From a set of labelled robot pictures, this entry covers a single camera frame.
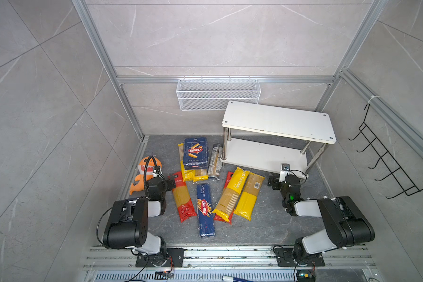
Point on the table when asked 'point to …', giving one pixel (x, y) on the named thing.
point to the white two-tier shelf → (263, 137)
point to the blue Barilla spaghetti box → (206, 225)
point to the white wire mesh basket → (214, 94)
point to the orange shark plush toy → (138, 184)
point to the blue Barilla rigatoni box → (195, 153)
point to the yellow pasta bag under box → (191, 175)
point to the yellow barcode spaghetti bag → (247, 202)
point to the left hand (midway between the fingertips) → (161, 173)
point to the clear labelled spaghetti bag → (215, 162)
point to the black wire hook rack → (406, 184)
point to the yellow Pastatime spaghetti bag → (227, 202)
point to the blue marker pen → (235, 279)
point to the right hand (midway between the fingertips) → (278, 171)
